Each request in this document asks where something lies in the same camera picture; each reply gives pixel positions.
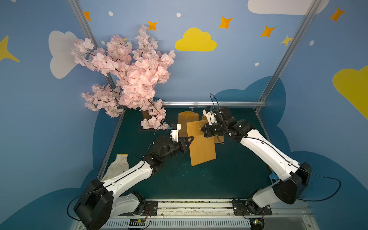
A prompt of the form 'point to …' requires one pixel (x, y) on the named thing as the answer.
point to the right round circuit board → (257, 224)
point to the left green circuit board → (136, 222)
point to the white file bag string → (189, 114)
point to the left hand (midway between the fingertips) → (194, 136)
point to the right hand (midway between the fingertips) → (204, 127)
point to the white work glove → (120, 165)
